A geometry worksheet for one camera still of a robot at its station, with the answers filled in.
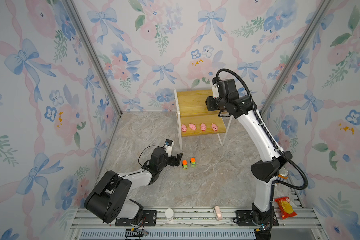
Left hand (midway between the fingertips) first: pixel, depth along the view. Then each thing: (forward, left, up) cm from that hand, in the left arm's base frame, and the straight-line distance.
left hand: (176, 150), depth 89 cm
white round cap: (-33, +2, -2) cm, 33 cm away
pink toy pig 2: (+10, -10, +9) cm, 17 cm away
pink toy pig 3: (+10, -16, +9) cm, 21 cm away
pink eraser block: (-33, -22, -7) cm, 40 cm away
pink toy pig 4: (+10, -23, +9) cm, 26 cm away
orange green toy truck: (-6, -5, -7) cm, 10 cm away
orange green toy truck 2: (-4, -10, -8) cm, 14 cm away
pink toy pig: (+10, -5, +9) cm, 14 cm away
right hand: (+15, -18, +26) cm, 35 cm away
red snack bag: (-29, -57, -7) cm, 64 cm away
